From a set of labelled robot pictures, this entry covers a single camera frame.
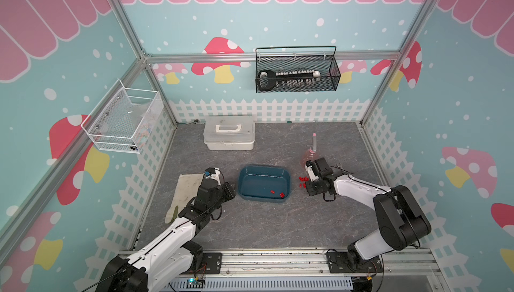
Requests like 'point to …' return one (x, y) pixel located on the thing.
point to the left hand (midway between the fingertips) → (236, 187)
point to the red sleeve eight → (272, 191)
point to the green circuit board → (195, 282)
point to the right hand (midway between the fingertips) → (311, 186)
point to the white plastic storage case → (229, 132)
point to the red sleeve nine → (282, 195)
